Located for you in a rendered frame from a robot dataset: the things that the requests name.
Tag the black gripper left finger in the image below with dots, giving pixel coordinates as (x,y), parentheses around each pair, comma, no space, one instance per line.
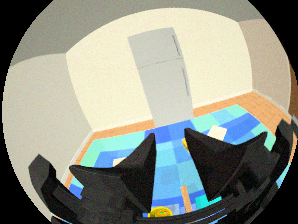
(133,177)

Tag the orange flat bar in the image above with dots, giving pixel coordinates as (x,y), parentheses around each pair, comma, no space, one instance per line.
(185,195)

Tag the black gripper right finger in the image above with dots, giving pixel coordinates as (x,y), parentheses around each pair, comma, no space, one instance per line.
(217,161)

